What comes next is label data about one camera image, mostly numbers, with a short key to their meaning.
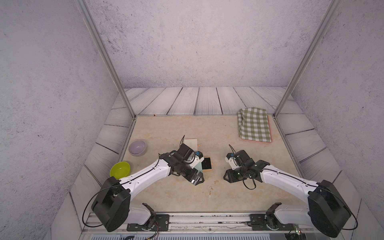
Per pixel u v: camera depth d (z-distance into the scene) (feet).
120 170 2.96
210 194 2.71
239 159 2.24
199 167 2.40
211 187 2.78
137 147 3.26
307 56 2.86
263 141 3.43
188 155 2.20
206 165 2.99
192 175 2.29
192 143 3.26
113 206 1.34
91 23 2.45
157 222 2.38
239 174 2.34
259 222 2.39
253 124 3.76
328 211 1.34
